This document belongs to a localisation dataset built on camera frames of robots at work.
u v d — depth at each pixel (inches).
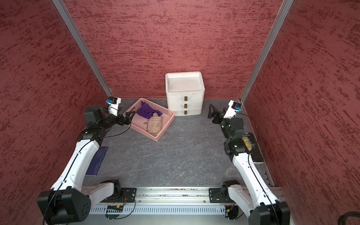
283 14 28.9
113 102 24.9
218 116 25.2
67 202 14.4
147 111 42.9
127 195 29.0
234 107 23.9
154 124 38.7
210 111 27.3
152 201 41.7
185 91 36.3
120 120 26.5
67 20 29.8
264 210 15.4
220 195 28.9
